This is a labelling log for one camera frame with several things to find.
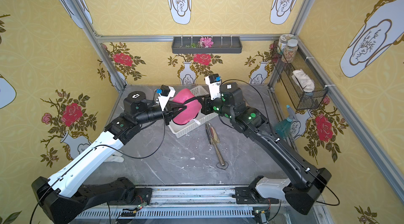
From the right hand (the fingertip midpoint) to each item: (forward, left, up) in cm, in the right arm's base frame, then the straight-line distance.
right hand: (202, 94), depth 67 cm
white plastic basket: (+7, +2, -31) cm, 31 cm away
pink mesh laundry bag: (-5, +3, -2) cm, 6 cm away
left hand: (-3, +9, -3) cm, 10 cm away
